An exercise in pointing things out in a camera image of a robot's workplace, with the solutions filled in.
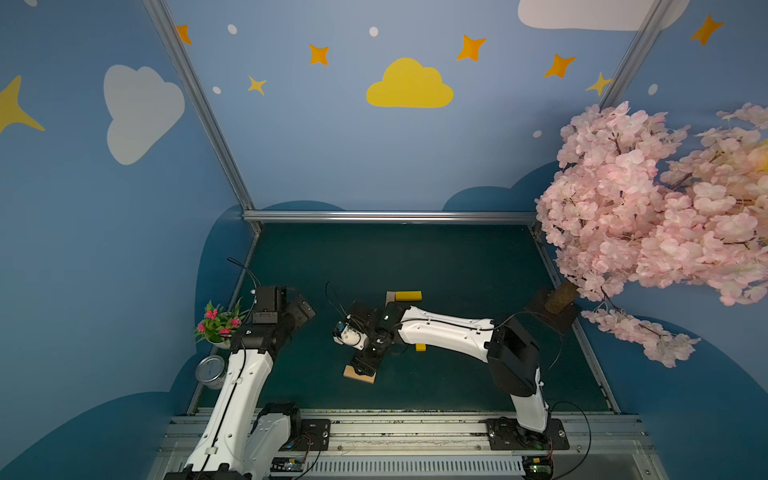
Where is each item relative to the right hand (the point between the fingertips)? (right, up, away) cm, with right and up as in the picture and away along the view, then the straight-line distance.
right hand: (366, 356), depth 82 cm
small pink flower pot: (-39, +10, -4) cm, 41 cm away
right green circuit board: (+43, -25, -9) cm, 51 cm away
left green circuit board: (-19, -23, -10) cm, 31 cm away
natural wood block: (+7, +14, +19) cm, 25 cm away
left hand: (-19, +13, -1) cm, 23 cm away
